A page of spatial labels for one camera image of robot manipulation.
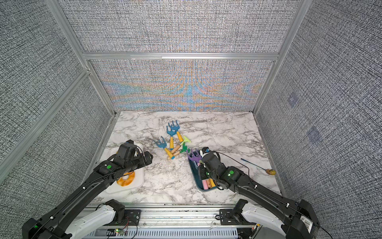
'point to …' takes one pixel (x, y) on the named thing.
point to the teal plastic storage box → (193, 166)
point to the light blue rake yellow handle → (161, 143)
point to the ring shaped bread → (128, 181)
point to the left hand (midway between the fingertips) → (149, 157)
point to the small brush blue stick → (268, 171)
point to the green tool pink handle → (205, 184)
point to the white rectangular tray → (138, 184)
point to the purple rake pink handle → (197, 158)
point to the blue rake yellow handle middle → (171, 133)
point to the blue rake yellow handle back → (175, 127)
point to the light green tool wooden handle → (184, 140)
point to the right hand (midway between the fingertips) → (198, 164)
